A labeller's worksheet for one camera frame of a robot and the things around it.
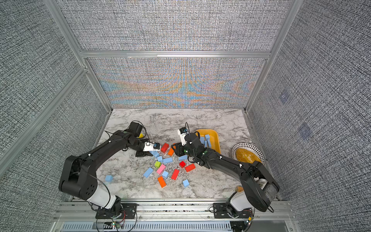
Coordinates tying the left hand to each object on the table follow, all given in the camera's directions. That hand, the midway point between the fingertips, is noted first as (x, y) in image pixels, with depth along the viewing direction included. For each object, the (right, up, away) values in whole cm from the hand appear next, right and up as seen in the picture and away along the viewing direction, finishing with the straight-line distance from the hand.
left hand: (153, 148), depth 87 cm
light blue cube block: (+34, +6, +9) cm, 36 cm away
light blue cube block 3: (+8, -14, -4) cm, 17 cm away
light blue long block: (+8, -9, +5) cm, 13 cm away
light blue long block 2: (-3, -14, -1) cm, 14 cm away
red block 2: (+22, -12, +1) cm, 25 cm away
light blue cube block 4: (+4, -7, +3) cm, 8 cm away
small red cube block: (+18, -10, 0) cm, 20 cm away
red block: (+6, -1, +10) cm, 11 cm away
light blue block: (+19, -2, -14) cm, 24 cm away
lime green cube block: (+3, -10, +1) cm, 10 cm away
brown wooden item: (+49, -20, -9) cm, 54 cm away
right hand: (+13, +5, -6) cm, 15 cm away
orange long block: (+10, -4, +8) cm, 13 cm away
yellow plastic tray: (+39, +5, +12) cm, 42 cm away
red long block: (+13, -15, -2) cm, 20 cm away
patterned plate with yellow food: (+57, -3, 0) cm, 57 cm away
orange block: (+6, -19, -4) cm, 20 cm away
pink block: (+5, -13, 0) cm, 14 cm away
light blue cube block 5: (0, -4, +3) cm, 5 cm away
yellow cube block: (-4, +9, -12) cm, 15 cm away
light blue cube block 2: (+20, -19, -6) cm, 28 cm away
